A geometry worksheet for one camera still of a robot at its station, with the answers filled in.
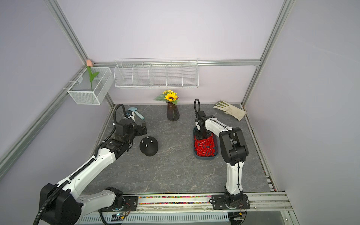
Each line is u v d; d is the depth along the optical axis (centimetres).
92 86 88
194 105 85
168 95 91
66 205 38
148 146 85
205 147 94
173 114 109
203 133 84
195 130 96
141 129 75
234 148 53
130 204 74
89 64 89
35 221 35
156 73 99
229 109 116
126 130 62
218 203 73
